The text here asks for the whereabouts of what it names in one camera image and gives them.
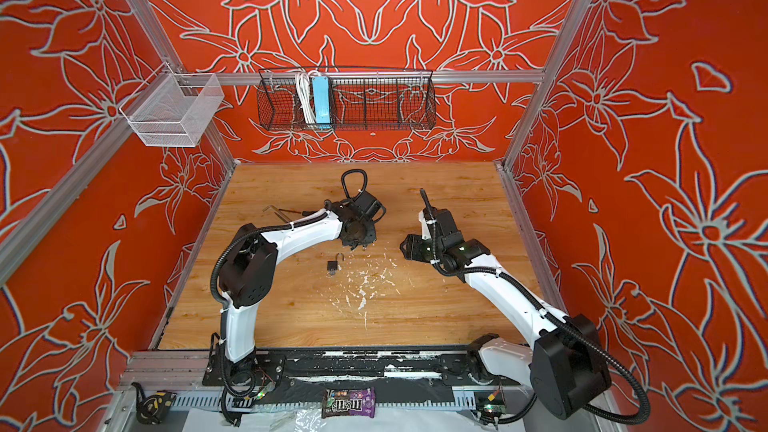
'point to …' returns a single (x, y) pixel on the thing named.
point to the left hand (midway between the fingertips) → (370, 234)
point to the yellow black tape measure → (153, 408)
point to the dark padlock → (332, 265)
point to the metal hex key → (267, 207)
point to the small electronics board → (498, 408)
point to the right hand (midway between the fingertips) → (403, 245)
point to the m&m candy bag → (348, 402)
